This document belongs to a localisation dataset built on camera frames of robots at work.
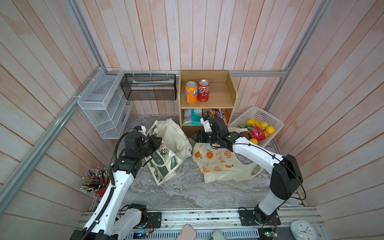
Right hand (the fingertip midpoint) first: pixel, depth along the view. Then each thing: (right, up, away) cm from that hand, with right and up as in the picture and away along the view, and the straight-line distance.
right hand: (193, 136), depth 84 cm
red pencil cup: (-50, -22, -9) cm, 56 cm away
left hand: (-16, -2, -9) cm, 18 cm away
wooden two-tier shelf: (+18, +25, +5) cm, 31 cm away
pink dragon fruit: (+42, +2, +16) cm, 45 cm away
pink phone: (-3, -45, -15) cm, 48 cm away
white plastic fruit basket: (+54, +13, +27) cm, 62 cm away
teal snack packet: (-1, +12, +9) cm, 15 cm away
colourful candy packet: (+12, +15, +12) cm, 22 cm away
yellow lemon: (+53, +3, +17) cm, 56 cm away
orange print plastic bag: (+17, -18, +4) cm, 25 cm away
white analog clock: (+51, -44, -15) cm, 68 cm away
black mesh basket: (-30, +33, +18) cm, 48 cm away
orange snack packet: (+21, +13, +11) cm, 27 cm away
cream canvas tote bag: (-12, -7, +9) cm, 17 cm away
